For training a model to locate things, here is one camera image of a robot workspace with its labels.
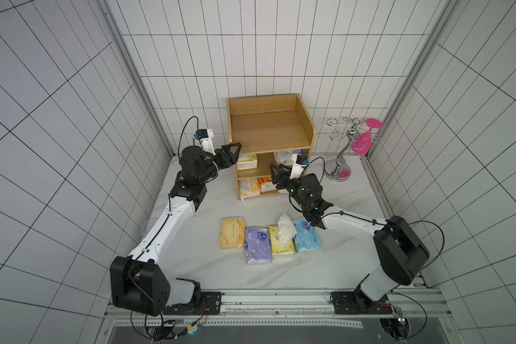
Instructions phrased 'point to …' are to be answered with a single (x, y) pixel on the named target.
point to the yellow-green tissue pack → (282, 236)
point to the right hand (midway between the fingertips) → (266, 167)
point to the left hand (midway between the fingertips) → (236, 150)
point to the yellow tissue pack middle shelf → (246, 161)
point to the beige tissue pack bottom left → (249, 188)
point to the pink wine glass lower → (362, 143)
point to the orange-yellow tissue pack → (232, 232)
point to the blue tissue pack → (305, 236)
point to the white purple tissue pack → (286, 156)
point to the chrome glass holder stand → (337, 170)
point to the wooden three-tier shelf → (264, 125)
